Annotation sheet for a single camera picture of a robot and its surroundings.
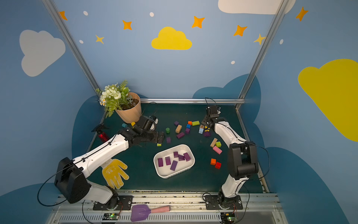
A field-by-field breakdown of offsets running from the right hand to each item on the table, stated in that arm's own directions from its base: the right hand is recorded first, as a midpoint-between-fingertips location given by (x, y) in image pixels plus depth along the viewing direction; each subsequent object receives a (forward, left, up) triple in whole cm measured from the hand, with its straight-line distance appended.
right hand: (209, 119), depth 95 cm
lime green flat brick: (+8, +8, -14) cm, 18 cm away
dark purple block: (-23, +19, -13) cm, 32 cm away
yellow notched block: (0, 0, -12) cm, 12 cm away
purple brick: (-27, +32, -12) cm, 44 cm away
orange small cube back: (+6, +13, -12) cm, 19 cm away
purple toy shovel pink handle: (-55, +38, -11) cm, 68 cm away
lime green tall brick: (-15, +35, -12) cm, 40 cm away
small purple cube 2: (-22, +22, -11) cm, 33 cm away
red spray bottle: (-15, +72, -3) cm, 73 cm away
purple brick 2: (-26, +27, -12) cm, 39 cm away
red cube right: (-27, -5, -12) cm, 30 cm away
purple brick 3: (-29, +23, -13) cm, 39 cm away
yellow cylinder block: (-1, +56, -8) cm, 57 cm away
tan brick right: (-10, -4, -13) cm, 17 cm away
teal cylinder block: (-1, +64, -10) cm, 65 cm away
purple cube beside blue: (-2, +15, -13) cm, 20 cm away
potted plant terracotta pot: (+9, +61, +2) cm, 62 cm away
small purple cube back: (+5, +24, -12) cm, 27 cm away
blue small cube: (+2, +14, -11) cm, 18 cm away
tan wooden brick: (-1, +22, -12) cm, 25 cm away
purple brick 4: (-5, +20, -14) cm, 25 cm away
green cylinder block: (-3, +30, -12) cm, 32 cm away
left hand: (-17, +31, +4) cm, 35 cm away
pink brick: (-16, -7, -14) cm, 22 cm away
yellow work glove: (-36, +60, -12) cm, 72 cm away
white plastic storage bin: (-33, +28, -14) cm, 46 cm away
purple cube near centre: (-11, +28, -12) cm, 32 cm away
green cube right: (-12, -7, -12) cm, 18 cm away
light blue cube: (-1, +5, -12) cm, 13 cm away
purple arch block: (-3, 0, -13) cm, 14 cm away
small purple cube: (-23, +15, -12) cm, 30 cm away
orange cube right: (-25, -2, -12) cm, 28 cm away
